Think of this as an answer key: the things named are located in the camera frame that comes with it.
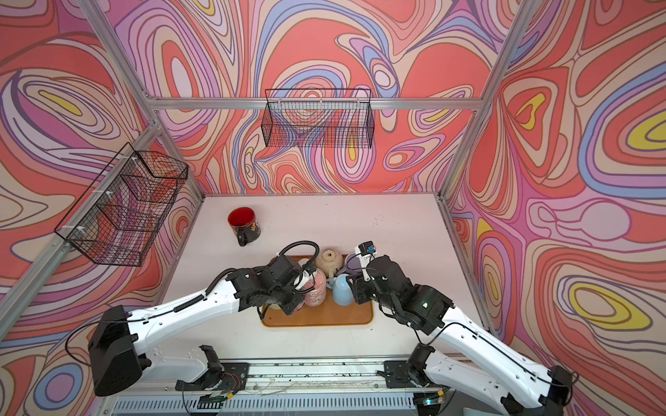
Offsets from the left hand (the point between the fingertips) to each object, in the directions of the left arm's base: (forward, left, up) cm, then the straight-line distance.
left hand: (305, 298), depth 78 cm
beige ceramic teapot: (+14, -7, -1) cm, 16 cm away
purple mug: (+14, -15, -4) cm, 21 cm away
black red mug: (+33, +28, -2) cm, 43 cm away
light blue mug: (+3, -11, -2) cm, 12 cm away
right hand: (0, -14, +8) cm, 17 cm away
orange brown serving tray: (0, -7, -12) cm, 14 cm away
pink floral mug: (0, -4, +1) cm, 4 cm away
